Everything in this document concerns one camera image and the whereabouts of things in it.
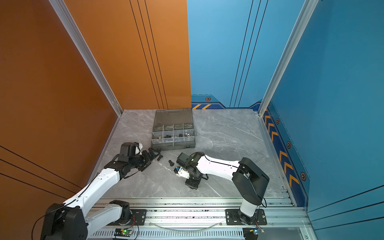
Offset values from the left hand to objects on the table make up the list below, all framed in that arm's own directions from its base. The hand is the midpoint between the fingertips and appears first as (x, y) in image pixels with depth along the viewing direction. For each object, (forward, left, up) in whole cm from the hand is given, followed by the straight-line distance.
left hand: (156, 155), depth 84 cm
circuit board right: (-35, -49, -10) cm, 61 cm away
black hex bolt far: (+4, 0, -9) cm, 10 cm away
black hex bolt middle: (0, -7, -9) cm, 12 cm away
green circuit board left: (-35, +12, -12) cm, 39 cm away
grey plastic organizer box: (+25, -6, -6) cm, 26 cm away
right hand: (-13, -21, -8) cm, 25 cm away
